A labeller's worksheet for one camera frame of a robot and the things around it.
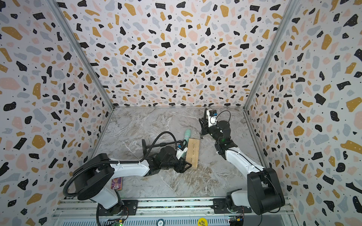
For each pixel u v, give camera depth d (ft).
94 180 1.42
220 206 2.44
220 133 2.06
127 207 2.39
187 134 3.31
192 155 2.95
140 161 1.91
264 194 1.39
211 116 2.29
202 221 2.30
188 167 2.60
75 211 2.42
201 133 2.50
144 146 2.97
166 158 2.20
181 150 2.50
